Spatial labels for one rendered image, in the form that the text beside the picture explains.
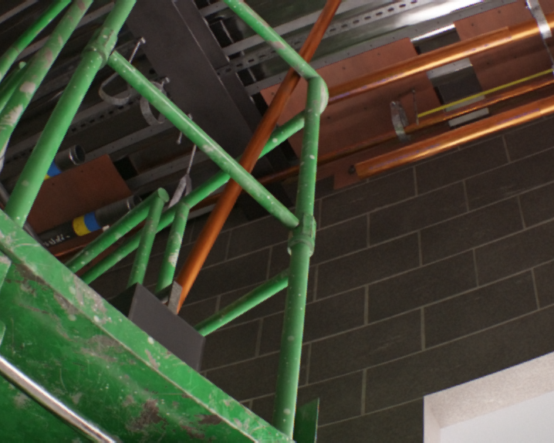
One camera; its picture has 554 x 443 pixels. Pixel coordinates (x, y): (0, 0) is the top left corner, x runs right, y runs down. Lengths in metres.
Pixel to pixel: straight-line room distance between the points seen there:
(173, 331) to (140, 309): 0.08
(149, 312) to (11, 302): 0.36
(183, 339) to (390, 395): 1.34
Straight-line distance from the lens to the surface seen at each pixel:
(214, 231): 1.93
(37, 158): 1.25
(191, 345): 1.51
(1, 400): 1.35
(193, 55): 3.41
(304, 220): 1.72
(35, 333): 1.20
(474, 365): 2.70
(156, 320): 1.47
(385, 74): 2.71
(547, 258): 2.92
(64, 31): 1.62
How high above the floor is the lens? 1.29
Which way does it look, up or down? 53 degrees up
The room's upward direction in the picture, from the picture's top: 9 degrees clockwise
